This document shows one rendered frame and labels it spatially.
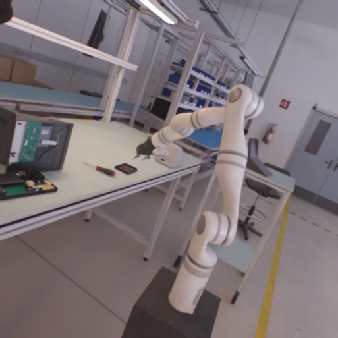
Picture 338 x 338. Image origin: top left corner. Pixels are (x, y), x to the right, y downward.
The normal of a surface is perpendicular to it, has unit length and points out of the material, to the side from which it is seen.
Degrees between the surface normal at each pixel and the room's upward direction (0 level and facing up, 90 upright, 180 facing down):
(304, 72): 90
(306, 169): 90
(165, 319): 0
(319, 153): 90
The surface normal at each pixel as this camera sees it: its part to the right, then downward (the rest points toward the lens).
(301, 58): -0.43, 0.10
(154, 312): 0.33, -0.91
